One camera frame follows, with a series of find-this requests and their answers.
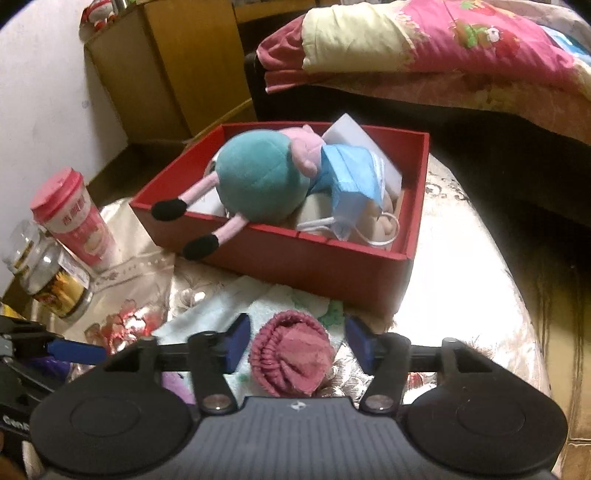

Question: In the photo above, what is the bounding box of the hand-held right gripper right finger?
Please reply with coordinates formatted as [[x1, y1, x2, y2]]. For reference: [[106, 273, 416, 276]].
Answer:
[[345, 316, 497, 414]]

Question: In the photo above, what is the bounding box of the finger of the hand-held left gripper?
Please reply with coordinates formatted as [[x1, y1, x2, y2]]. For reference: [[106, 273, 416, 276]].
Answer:
[[0, 318, 108, 366]]

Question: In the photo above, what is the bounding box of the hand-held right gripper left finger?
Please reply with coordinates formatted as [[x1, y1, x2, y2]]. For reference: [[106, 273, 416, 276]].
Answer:
[[102, 314, 252, 416]]

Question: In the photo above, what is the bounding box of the pink sock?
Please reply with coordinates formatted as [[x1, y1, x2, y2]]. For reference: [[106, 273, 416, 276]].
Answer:
[[249, 311, 333, 398]]

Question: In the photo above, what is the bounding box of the red cardboard box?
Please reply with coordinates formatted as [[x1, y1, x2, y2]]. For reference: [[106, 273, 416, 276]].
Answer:
[[129, 121, 431, 318]]

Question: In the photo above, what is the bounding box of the beige cloth roll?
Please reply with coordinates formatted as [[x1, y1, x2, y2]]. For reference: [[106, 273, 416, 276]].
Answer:
[[360, 196, 402, 241]]

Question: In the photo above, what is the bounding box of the blue face mask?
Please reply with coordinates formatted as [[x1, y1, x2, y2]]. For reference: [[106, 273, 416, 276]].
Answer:
[[298, 144, 402, 248]]

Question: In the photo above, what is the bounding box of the teal dress pig plush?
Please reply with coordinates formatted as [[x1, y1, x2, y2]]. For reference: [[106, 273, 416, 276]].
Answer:
[[151, 124, 331, 260]]

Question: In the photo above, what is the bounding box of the white packet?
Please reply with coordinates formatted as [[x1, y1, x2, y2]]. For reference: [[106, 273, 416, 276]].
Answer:
[[321, 114, 403, 197]]

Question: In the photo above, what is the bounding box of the green floral towel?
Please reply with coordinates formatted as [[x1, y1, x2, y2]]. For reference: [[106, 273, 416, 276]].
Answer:
[[154, 276, 347, 386]]

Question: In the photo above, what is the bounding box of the gold label glass jar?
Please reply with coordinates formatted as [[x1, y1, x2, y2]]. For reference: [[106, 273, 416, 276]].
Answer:
[[21, 240, 94, 322]]

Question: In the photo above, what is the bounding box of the purple cloth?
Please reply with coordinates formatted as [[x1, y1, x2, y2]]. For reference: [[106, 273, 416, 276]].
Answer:
[[161, 371, 195, 406]]

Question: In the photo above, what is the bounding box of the clear glass jar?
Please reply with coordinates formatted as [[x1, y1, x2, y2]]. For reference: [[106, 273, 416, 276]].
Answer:
[[1, 219, 48, 278]]

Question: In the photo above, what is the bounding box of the pink lidded drink cup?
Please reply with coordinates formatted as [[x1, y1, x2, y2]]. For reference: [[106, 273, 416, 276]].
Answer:
[[30, 167, 122, 273]]

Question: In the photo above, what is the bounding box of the dark wooden bed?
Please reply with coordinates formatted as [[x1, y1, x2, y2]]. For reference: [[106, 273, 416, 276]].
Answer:
[[244, 51, 591, 234]]

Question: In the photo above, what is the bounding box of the wooden desk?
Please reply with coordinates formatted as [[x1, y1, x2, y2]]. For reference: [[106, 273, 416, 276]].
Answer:
[[83, 0, 306, 145]]

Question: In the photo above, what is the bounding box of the pink cartoon quilt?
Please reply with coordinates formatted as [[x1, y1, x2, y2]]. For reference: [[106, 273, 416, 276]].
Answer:
[[256, 0, 591, 154]]

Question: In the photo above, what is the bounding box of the red plush doll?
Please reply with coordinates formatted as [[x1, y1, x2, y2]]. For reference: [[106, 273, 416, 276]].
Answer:
[[81, 0, 119, 31]]

